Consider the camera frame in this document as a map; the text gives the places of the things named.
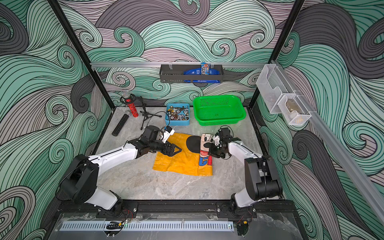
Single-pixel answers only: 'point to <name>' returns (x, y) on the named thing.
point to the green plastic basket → (214, 110)
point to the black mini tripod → (145, 113)
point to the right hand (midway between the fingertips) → (211, 153)
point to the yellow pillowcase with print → (193, 159)
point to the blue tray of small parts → (177, 114)
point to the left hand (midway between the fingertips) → (176, 146)
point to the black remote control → (116, 131)
